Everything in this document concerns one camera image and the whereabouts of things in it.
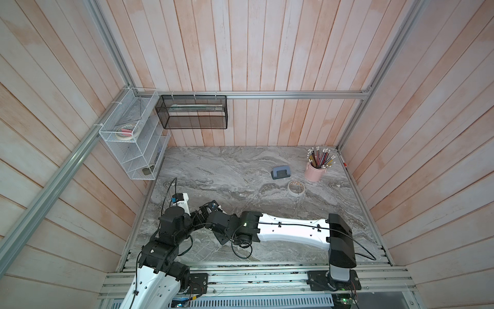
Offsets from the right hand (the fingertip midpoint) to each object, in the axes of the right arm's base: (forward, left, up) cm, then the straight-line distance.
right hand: (220, 229), depth 76 cm
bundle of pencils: (+40, -49, -2) cm, 63 cm away
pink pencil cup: (+35, -47, -9) cm, 59 cm away
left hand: (+5, +6, +5) cm, 9 cm away
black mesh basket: (+58, +19, +15) cm, 63 cm away
